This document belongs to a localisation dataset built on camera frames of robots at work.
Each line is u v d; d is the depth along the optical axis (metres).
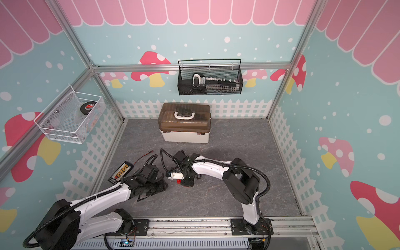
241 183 0.48
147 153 1.02
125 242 0.71
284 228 0.76
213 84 0.88
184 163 0.68
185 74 0.94
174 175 0.78
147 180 0.67
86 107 0.79
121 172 0.92
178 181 0.78
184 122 0.89
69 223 0.41
